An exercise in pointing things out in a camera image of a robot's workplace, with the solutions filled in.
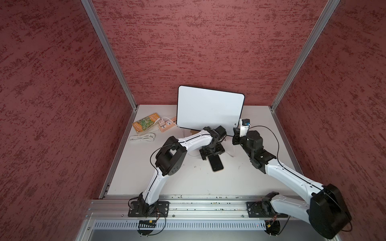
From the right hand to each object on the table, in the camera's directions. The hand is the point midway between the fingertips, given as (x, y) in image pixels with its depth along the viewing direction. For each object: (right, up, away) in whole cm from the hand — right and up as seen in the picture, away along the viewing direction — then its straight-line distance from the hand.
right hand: (233, 130), depth 83 cm
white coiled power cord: (-55, -6, +17) cm, 58 cm away
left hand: (-10, -17, +6) cm, 21 cm away
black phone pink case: (-10, -20, +6) cm, 23 cm away
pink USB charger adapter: (-46, +4, +18) cm, 49 cm away
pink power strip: (-42, +3, +23) cm, 48 cm away
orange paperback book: (-57, +3, +23) cm, 61 cm away
